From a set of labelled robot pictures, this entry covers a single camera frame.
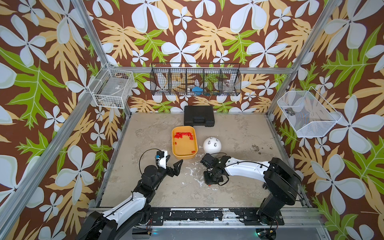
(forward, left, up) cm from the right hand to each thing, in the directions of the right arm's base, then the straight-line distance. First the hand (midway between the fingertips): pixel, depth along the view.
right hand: (204, 182), depth 86 cm
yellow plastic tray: (+26, +12, +2) cm, 29 cm away
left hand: (+10, +16, +13) cm, 23 cm away
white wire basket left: (+43, +54, +35) cm, 78 cm away
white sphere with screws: (+18, -5, +11) cm, 22 cm away
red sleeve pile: (+34, +17, +1) cm, 38 cm away
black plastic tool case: (+50, +2, +4) cm, 50 cm away
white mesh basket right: (+28, -58, +27) cm, 70 cm away
